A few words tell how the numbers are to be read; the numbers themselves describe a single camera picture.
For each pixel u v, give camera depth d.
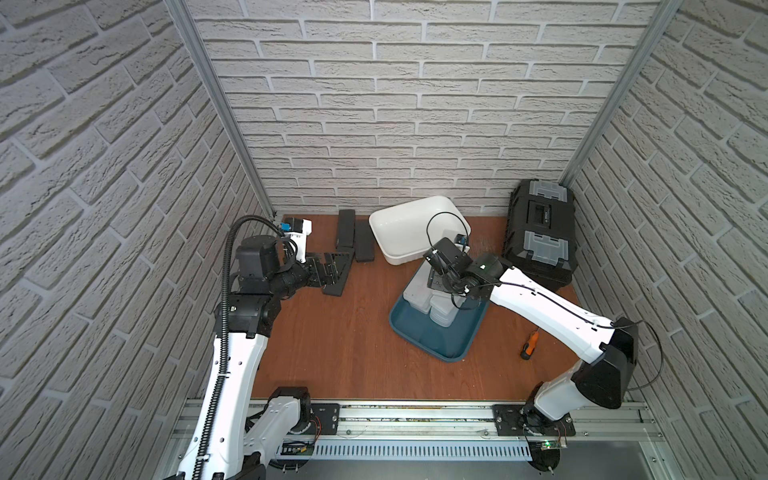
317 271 0.57
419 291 0.87
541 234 0.91
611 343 0.42
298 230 0.58
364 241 1.04
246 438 0.49
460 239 0.69
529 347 0.83
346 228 1.11
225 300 0.42
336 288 0.98
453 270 0.57
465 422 0.76
